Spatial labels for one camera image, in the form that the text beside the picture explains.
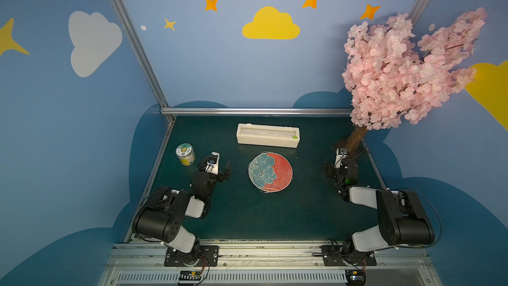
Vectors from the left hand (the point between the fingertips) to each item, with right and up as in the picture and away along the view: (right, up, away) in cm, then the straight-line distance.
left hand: (217, 156), depth 89 cm
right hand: (+58, -3, +6) cm, 58 cm away
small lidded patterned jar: (-17, +1, +6) cm, 18 cm away
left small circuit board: (-7, -43, -16) cm, 47 cm away
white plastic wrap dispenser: (+24, +10, +15) cm, 30 cm away
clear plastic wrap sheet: (+24, -9, +9) cm, 28 cm away
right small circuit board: (+55, -44, -16) cm, 73 cm away
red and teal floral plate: (+25, -9, +9) cm, 28 cm away
